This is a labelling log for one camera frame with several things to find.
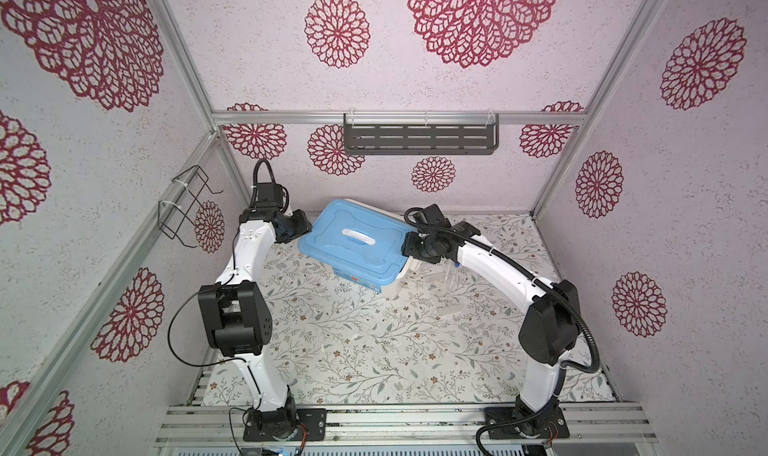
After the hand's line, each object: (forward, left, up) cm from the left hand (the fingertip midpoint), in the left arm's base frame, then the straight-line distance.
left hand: (305, 232), depth 92 cm
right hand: (-6, -31, +1) cm, 32 cm away
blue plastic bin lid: (-4, -17, 0) cm, 17 cm away
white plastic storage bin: (-14, -31, -1) cm, 34 cm away
